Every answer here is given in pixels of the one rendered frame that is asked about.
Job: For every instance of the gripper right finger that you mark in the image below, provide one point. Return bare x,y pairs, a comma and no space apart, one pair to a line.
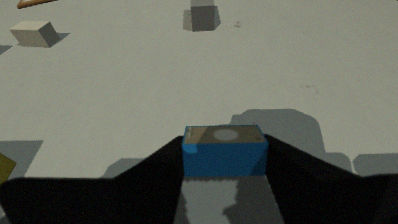
309,190

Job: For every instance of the beige rectangular block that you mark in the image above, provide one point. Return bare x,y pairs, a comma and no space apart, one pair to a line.
35,33

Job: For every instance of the blue block with black rectangular mark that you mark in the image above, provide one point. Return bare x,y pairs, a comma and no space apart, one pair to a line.
226,150

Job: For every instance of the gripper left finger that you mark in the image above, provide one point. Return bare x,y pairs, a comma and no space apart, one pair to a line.
147,193

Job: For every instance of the yellow speckled block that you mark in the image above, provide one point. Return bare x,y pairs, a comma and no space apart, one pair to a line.
6,167

